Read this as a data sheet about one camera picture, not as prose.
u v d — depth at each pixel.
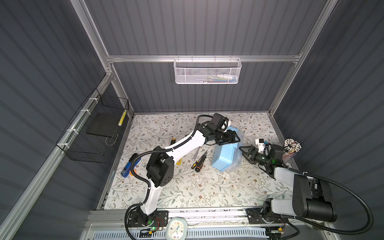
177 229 0.69
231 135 0.73
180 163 0.93
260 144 0.83
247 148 0.80
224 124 0.74
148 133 1.08
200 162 0.91
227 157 0.79
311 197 0.43
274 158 0.71
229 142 0.72
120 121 0.79
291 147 0.79
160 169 0.51
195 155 0.96
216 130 0.67
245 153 0.80
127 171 0.87
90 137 0.72
